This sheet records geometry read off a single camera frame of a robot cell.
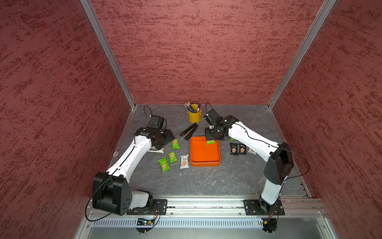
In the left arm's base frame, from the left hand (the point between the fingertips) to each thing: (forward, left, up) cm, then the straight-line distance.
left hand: (170, 142), depth 83 cm
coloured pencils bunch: (+26, -10, +3) cm, 28 cm away
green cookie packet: (-8, +4, -12) cm, 15 cm away
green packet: (0, -23, +1) cm, 23 cm away
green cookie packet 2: (+6, -1, -13) cm, 14 cm away
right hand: (+3, -23, 0) cm, 23 cm away
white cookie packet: (-6, -8, -13) cm, 16 cm away
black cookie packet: (+2, -40, -13) cm, 42 cm away
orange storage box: (-1, -19, -13) cm, 23 cm away
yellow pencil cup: (+25, -14, -5) cm, 29 cm away
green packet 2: (-4, 0, -12) cm, 13 cm away
